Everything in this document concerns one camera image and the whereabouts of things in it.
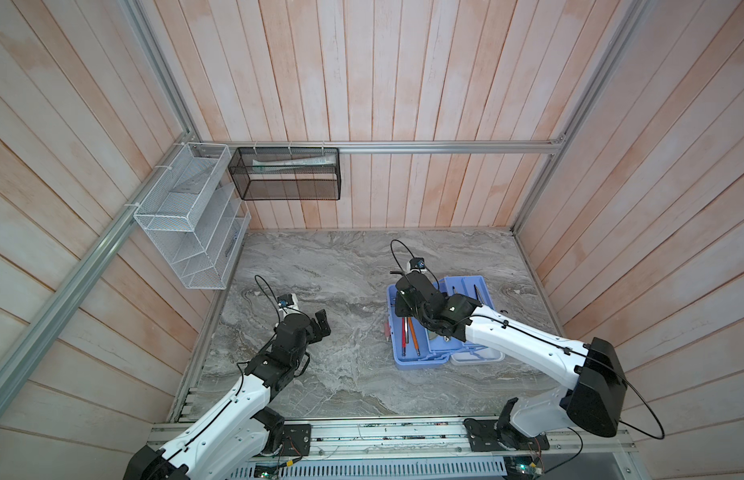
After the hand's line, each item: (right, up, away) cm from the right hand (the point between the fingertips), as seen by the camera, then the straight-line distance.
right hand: (400, 295), depth 81 cm
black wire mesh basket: (-37, +40, +22) cm, 59 cm away
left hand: (-25, -8, +2) cm, 26 cm away
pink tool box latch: (-3, -11, +5) cm, 12 cm away
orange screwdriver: (+6, -14, +9) cm, 18 cm away
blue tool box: (+10, -15, 0) cm, 18 cm away
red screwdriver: (+2, -14, +9) cm, 17 cm away
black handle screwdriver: (+17, 0, +9) cm, 19 cm away
